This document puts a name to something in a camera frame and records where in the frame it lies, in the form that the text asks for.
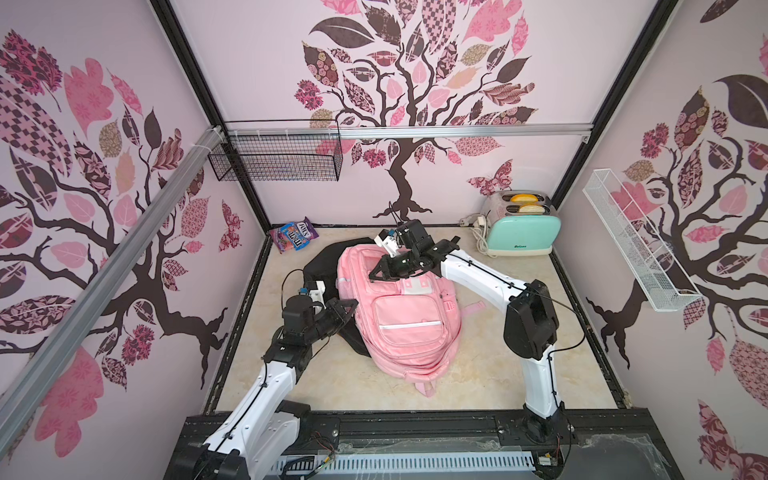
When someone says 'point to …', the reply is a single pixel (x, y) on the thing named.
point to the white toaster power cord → (479, 224)
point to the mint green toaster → (522, 223)
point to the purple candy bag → (293, 235)
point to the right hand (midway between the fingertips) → (371, 278)
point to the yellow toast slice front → (531, 209)
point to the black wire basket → (277, 159)
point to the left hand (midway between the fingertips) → (357, 308)
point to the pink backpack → (407, 325)
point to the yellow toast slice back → (524, 198)
